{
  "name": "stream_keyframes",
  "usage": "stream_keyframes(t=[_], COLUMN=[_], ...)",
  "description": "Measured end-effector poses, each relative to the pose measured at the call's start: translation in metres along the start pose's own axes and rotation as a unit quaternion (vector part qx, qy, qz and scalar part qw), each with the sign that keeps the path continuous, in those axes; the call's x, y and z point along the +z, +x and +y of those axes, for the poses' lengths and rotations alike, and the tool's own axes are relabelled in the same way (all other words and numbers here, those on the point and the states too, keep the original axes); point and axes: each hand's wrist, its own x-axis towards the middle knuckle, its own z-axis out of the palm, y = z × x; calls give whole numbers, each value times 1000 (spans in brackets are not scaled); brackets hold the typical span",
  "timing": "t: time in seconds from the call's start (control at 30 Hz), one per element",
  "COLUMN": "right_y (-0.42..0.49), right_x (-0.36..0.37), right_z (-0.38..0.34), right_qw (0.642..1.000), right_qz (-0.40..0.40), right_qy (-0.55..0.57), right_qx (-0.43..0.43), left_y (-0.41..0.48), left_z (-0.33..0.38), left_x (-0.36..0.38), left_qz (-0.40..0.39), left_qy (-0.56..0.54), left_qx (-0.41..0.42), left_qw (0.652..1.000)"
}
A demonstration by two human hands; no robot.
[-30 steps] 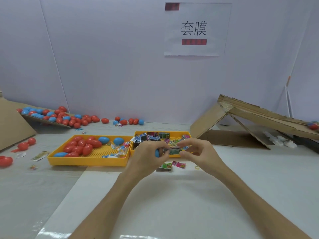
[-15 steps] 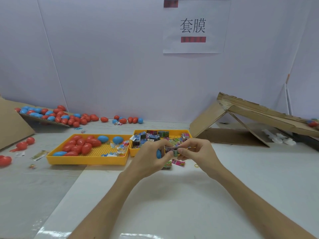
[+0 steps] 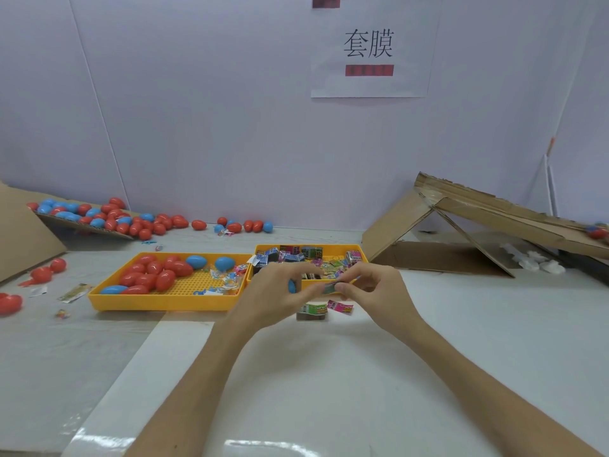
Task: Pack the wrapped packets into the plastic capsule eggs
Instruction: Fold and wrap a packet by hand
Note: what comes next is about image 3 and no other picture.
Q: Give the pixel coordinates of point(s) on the small pink packet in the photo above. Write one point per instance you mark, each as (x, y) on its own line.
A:
(340, 307)

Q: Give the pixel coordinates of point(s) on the small green toy packet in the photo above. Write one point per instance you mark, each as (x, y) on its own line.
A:
(330, 287)

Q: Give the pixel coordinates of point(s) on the heap of small colourful boxes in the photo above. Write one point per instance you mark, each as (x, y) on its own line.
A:
(304, 259)

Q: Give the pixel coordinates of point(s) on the heap of red and blue eggs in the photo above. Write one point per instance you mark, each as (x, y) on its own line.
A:
(112, 216)

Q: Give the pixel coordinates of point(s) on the heap of clear toy packets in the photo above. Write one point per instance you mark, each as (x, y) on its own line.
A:
(226, 282)

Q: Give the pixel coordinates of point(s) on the small green white box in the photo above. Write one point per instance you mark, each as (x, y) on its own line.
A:
(312, 310)

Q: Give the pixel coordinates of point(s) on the person's left hand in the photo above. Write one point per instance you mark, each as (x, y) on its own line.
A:
(266, 295)

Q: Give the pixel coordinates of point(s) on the person's left forearm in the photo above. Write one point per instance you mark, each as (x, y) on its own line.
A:
(200, 385)

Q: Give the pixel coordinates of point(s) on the blue plastic egg half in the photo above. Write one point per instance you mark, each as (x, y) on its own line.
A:
(291, 286)

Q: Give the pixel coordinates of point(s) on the pile of red plastic eggs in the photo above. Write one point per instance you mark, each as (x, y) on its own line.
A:
(154, 273)

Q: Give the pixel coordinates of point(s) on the brown cardboard flap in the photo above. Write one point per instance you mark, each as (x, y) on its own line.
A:
(24, 233)

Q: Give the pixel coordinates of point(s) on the small clear toy packet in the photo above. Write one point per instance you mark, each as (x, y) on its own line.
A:
(62, 314)

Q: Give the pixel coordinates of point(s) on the glossy white table mat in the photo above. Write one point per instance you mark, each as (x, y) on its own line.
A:
(333, 385)

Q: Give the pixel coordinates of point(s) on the yellow printed wrapper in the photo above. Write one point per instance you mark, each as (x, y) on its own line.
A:
(75, 292)

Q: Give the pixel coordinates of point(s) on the white plastic pieces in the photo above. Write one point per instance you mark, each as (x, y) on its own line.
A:
(535, 261)

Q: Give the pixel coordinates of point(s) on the person's right forearm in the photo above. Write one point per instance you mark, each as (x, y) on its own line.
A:
(485, 390)

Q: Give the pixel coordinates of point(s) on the white paper sign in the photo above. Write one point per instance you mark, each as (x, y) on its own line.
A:
(373, 47)

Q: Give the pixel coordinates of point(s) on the person's left thumb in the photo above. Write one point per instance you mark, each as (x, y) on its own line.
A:
(311, 294)

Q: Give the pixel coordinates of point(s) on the yellow tray with grid floor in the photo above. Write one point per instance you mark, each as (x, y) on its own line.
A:
(190, 292)
(333, 256)

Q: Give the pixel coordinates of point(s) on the white paper scrap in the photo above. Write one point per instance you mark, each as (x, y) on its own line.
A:
(38, 291)

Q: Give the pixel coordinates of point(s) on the person's right hand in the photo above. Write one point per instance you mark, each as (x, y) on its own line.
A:
(385, 295)

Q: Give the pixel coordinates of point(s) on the person's right thumb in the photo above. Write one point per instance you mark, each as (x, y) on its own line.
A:
(357, 292)

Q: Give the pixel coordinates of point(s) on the collapsed cardboard box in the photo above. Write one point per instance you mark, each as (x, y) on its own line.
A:
(476, 223)

